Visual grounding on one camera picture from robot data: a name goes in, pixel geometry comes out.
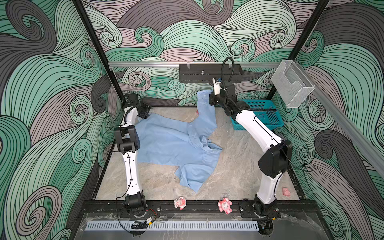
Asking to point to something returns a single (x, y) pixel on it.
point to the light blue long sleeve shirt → (185, 147)
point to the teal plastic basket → (271, 118)
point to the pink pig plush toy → (224, 205)
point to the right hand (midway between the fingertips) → (212, 91)
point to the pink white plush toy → (180, 203)
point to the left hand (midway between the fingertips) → (152, 107)
